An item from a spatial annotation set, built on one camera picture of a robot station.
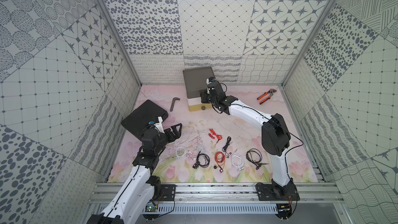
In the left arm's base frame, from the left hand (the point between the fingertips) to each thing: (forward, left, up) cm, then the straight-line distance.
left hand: (175, 124), depth 81 cm
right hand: (+20, -14, +1) cm, 25 cm away
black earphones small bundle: (-3, -29, -16) cm, 34 cm away
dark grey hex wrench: (+27, +8, -15) cm, 32 cm away
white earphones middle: (-6, -14, -16) cm, 22 cm away
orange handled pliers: (+39, -65, -15) cm, 77 cm away
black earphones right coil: (-10, -45, -17) cm, 49 cm away
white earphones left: (-8, -2, -17) cm, 19 cm away
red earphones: (+1, -24, -16) cm, 29 cm away
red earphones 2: (-12, -24, -17) cm, 32 cm away
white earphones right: (-13, -34, -16) cm, 40 cm away
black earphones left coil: (-13, -15, -16) cm, 25 cm away
